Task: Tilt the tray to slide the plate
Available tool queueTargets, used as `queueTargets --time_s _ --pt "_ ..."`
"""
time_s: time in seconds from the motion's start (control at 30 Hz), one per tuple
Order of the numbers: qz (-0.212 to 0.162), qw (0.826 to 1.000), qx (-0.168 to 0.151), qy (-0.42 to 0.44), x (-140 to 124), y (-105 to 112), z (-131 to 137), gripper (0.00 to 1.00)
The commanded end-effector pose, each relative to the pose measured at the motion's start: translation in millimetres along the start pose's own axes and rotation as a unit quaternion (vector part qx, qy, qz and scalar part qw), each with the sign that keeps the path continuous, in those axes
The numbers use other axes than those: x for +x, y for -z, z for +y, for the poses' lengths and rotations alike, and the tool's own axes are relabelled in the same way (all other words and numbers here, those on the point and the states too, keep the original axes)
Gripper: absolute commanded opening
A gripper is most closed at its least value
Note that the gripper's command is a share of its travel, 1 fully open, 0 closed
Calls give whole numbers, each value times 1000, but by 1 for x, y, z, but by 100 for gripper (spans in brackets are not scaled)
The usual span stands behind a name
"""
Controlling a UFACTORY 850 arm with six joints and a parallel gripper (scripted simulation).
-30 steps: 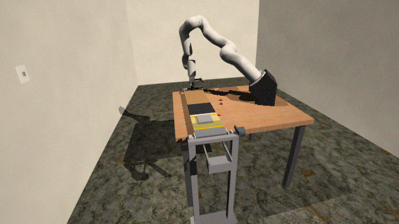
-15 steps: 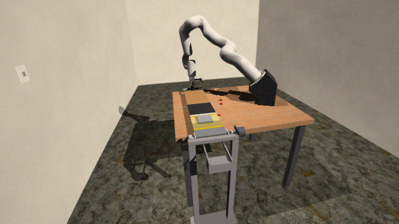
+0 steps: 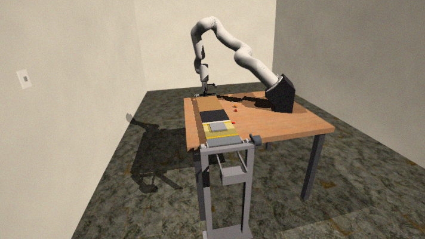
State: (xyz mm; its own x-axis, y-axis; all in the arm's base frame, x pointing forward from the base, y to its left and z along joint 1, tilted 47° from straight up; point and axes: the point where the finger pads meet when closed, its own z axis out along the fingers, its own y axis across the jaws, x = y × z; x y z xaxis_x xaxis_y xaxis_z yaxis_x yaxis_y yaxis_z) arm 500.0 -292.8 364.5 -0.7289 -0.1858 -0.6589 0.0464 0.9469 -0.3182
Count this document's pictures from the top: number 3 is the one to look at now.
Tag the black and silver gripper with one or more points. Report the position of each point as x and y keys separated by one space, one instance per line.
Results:
x=204 y=87

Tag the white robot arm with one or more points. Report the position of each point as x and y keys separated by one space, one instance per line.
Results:
x=242 y=56

